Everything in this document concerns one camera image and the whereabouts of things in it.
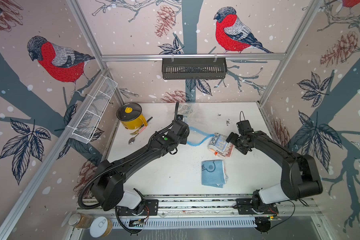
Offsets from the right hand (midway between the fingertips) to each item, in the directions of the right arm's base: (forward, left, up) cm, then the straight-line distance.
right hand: (231, 141), depth 92 cm
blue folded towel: (-19, +12, -4) cm, 23 cm away
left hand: (-1, +29, +13) cm, 32 cm away
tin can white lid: (-46, +65, 0) cm, 80 cm away
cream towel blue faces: (+30, +30, -3) cm, 42 cm away
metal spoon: (+2, +66, -5) cm, 66 cm away
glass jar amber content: (-44, +73, +4) cm, 85 cm away
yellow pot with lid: (+19, +71, +1) cm, 73 cm away
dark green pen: (+20, +58, -4) cm, 61 cm away
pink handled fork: (+10, +62, -4) cm, 62 cm away
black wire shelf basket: (+45, +24, +24) cm, 56 cm away
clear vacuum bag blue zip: (0, +20, +11) cm, 23 cm away
